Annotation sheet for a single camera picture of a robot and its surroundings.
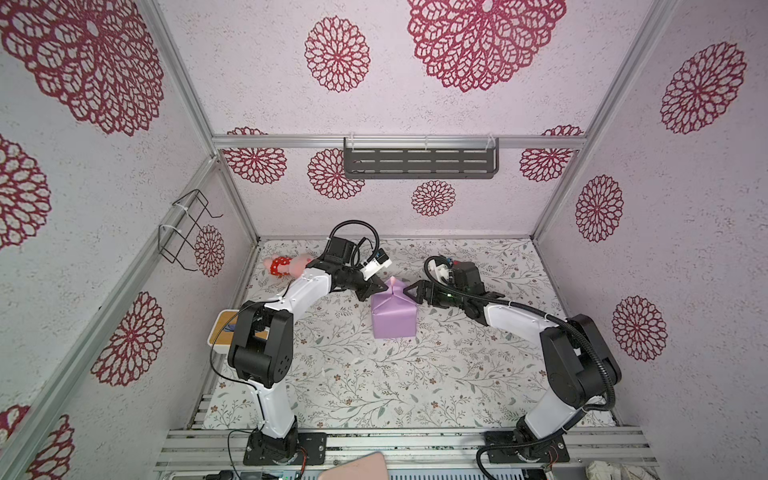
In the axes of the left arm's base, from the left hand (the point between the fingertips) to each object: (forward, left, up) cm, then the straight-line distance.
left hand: (381, 290), depth 90 cm
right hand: (-1, -9, +1) cm, 10 cm away
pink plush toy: (+14, +33, -5) cm, 36 cm away
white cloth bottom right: (-45, -50, -9) cm, 68 cm away
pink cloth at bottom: (-43, +3, -10) cm, 45 cm away
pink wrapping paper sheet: (-8, -4, 0) cm, 9 cm away
